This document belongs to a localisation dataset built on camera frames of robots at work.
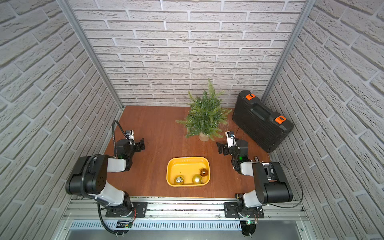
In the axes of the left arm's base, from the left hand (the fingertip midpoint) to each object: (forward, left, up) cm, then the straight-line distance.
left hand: (136, 136), depth 94 cm
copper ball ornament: (-23, -43, -3) cm, 49 cm away
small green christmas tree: (+3, -45, +16) cm, 47 cm away
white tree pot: (+1, -43, -2) cm, 44 cm away
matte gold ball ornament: (-27, -39, -2) cm, 47 cm away
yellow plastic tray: (-19, -34, -5) cm, 39 cm away
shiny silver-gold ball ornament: (-27, -29, -2) cm, 40 cm away
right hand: (-3, -58, +1) cm, 58 cm away
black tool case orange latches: (+2, -76, +14) cm, 77 cm away
